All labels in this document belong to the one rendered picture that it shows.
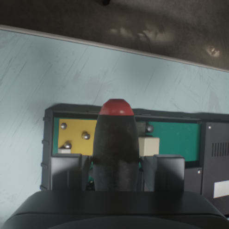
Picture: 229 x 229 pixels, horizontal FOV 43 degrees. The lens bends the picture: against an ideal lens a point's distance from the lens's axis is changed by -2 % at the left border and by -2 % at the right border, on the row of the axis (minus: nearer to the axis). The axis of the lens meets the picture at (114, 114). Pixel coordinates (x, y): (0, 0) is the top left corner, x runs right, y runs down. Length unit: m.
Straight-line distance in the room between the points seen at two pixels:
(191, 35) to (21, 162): 1.78
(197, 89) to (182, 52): 1.52
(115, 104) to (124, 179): 0.04
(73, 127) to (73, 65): 0.05
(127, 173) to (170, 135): 0.17
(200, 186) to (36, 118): 0.20
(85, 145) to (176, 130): 0.11
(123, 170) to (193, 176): 0.19
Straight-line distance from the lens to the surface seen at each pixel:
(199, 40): 2.02
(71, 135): 0.25
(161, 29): 1.78
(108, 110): 0.16
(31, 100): 0.25
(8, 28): 0.25
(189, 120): 0.36
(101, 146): 0.16
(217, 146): 0.36
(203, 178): 0.35
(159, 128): 0.31
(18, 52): 0.25
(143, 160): 0.16
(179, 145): 0.33
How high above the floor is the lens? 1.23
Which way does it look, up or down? 55 degrees down
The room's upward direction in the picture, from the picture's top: 93 degrees clockwise
